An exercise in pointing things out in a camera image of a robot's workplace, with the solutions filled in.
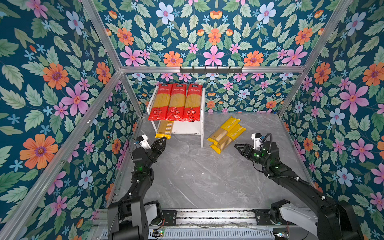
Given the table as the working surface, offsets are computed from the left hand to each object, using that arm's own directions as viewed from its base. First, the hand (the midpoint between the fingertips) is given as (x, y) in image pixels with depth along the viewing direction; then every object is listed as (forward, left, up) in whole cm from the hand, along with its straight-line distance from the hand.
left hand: (166, 136), depth 79 cm
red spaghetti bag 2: (+6, -7, +13) cm, 16 cm away
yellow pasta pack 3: (+8, +3, -4) cm, 9 cm away
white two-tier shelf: (+11, -7, -6) cm, 14 cm away
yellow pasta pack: (+16, -34, -21) cm, 43 cm away
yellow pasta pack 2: (+9, -37, -20) cm, 43 cm away
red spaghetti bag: (+9, +2, +12) cm, 15 cm away
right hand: (-6, -37, -4) cm, 38 cm away
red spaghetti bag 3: (+6, -15, +13) cm, 21 cm away
